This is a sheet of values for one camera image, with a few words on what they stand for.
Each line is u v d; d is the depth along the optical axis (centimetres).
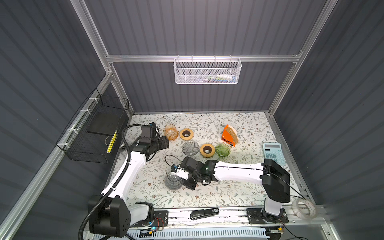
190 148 96
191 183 70
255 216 72
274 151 96
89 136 71
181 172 70
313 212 73
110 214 39
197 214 70
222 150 98
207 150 99
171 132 106
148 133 62
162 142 74
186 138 105
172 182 75
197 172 61
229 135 97
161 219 72
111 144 70
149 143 62
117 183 44
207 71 112
